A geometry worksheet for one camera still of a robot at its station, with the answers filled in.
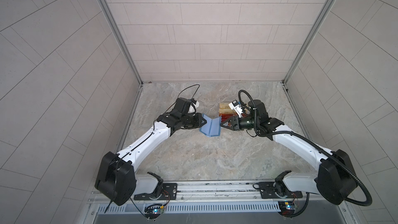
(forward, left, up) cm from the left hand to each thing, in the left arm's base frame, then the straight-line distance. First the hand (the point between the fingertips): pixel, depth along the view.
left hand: (210, 121), depth 77 cm
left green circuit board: (-36, +24, -13) cm, 46 cm away
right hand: (-4, -6, +2) cm, 7 cm away
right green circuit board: (-34, -34, -16) cm, 51 cm away
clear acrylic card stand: (+9, -9, -11) cm, 17 cm away
